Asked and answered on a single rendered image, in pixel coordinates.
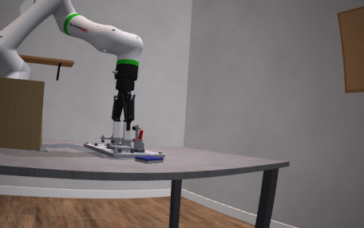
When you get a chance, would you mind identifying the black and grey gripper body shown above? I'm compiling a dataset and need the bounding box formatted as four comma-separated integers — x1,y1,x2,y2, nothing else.
116,79,135,103

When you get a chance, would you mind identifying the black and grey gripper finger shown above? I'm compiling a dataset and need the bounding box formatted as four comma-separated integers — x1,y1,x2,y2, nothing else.
112,95,123,138
121,93,135,140

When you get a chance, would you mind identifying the blue rectangular plate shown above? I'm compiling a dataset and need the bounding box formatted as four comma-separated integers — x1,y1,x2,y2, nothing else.
135,156,164,163

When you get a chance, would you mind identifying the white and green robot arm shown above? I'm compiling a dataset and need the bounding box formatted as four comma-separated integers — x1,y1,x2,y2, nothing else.
0,0,143,81

